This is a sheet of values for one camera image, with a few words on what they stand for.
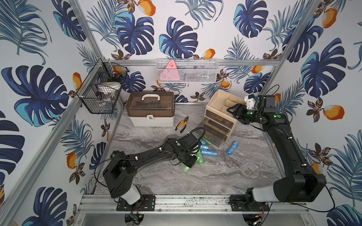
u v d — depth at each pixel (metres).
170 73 0.90
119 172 0.43
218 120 0.86
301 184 0.40
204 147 0.92
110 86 0.80
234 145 0.94
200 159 0.88
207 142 0.94
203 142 0.95
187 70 1.03
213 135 1.00
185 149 0.59
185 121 1.09
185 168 0.76
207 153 0.90
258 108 0.63
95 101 0.82
